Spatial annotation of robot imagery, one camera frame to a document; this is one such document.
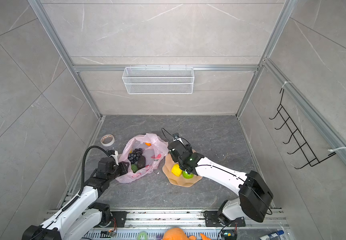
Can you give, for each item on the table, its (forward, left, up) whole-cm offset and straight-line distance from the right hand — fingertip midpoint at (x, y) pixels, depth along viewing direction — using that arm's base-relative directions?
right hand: (179, 146), depth 84 cm
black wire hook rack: (-7, -54, +16) cm, 57 cm away
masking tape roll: (+16, +51, -14) cm, 55 cm away
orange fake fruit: (+10, +20, -11) cm, 25 cm away
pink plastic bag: (+3, +16, -8) cm, 18 cm away
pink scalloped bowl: (-15, 0, -13) cm, 20 cm away
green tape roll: (-40, +19, -15) cm, 47 cm away
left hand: (-5, +31, -6) cm, 32 cm away
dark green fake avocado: (-8, +27, -9) cm, 29 cm away
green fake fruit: (-14, -4, -9) cm, 17 cm away
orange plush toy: (-40, +3, -8) cm, 41 cm away
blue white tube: (-41, -42, -14) cm, 60 cm away
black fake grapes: (0, +29, -10) cm, 30 cm away
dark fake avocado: (-4, +24, -10) cm, 26 cm away
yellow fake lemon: (-10, +2, -10) cm, 14 cm away
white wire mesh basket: (+44, +12, +16) cm, 48 cm away
